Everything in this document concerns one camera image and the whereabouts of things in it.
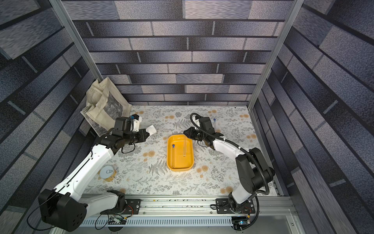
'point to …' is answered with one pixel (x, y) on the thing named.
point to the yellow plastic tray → (179, 153)
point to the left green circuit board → (116, 220)
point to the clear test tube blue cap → (173, 155)
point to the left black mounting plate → (135, 203)
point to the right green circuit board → (240, 220)
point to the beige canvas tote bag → (105, 104)
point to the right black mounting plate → (223, 206)
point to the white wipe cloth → (151, 129)
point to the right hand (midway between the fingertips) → (183, 131)
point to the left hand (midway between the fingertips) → (150, 133)
